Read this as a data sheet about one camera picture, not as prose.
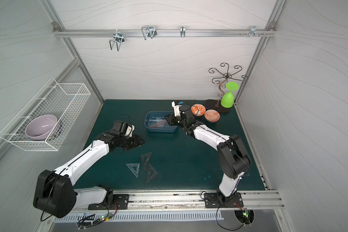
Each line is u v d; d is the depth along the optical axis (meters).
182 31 0.72
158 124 1.04
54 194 0.40
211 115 1.08
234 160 0.47
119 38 0.78
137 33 1.28
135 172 0.84
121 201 0.73
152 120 1.08
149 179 0.82
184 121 0.69
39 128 0.60
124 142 0.70
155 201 0.75
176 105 0.79
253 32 0.77
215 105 1.16
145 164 0.86
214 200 0.73
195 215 0.70
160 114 1.08
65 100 0.78
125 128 0.70
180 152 0.91
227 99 0.90
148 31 0.76
